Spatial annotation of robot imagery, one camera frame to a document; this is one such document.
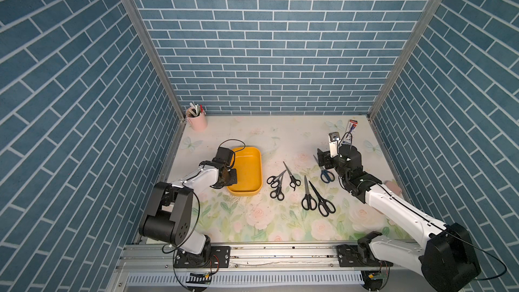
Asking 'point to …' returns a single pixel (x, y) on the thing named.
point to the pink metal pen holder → (199, 123)
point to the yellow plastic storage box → (248, 162)
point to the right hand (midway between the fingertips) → (330, 147)
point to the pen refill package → (351, 131)
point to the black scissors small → (293, 181)
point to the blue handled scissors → (326, 176)
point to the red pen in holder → (201, 108)
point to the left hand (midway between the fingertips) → (235, 179)
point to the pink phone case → (392, 186)
